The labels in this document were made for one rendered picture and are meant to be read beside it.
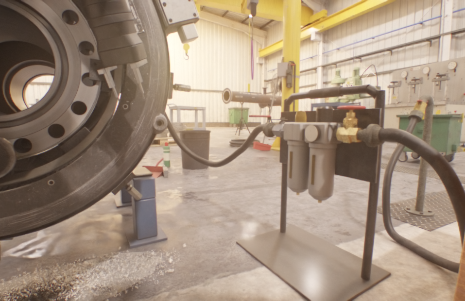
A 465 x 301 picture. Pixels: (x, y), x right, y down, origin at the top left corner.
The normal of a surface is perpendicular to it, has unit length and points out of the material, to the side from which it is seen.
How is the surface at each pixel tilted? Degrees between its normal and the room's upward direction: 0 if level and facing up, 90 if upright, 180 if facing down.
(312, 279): 0
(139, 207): 90
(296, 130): 90
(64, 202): 99
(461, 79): 90
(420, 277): 0
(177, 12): 90
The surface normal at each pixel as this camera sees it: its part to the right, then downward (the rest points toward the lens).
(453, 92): -0.97, 0.03
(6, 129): 0.51, 0.11
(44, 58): 0.47, 0.33
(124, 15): 0.85, 0.14
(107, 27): -0.05, 0.63
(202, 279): 0.00, -0.99
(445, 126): -0.83, 0.07
